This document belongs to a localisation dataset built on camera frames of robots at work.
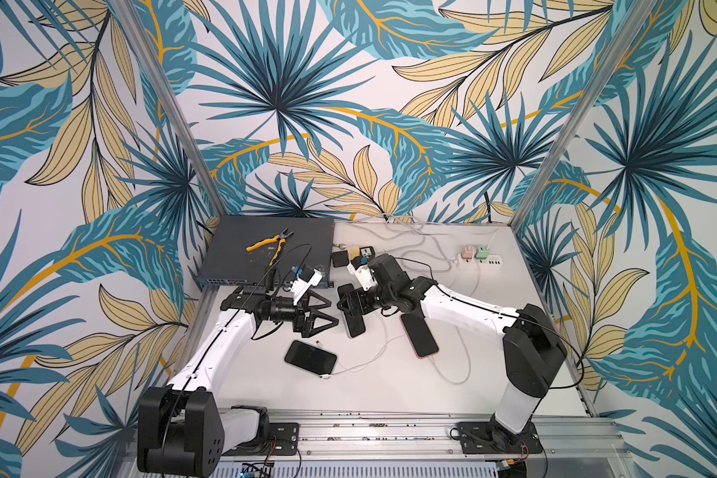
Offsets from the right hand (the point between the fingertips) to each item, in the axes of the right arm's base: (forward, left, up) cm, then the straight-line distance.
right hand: (329, 321), depth 79 cm
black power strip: (+30, -2, -11) cm, 32 cm away
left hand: (-2, -1, +6) cm, 7 cm away
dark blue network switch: (+32, +24, -8) cm, 41 cm away
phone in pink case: (0, -27, -13) cm, 30 cm away
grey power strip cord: (+43, -27, -13) cm, 52 cm away
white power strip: (+27, -57, -11) cm, 64 cm away
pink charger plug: (+27, -46, -6) cm, 54 cm away
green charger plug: (+28, -52, -7) cm, 59 cm away
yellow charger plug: (+28, -7, -5) cm, 29 cm away
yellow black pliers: (+36, +19, -6) cm, 41 cm away
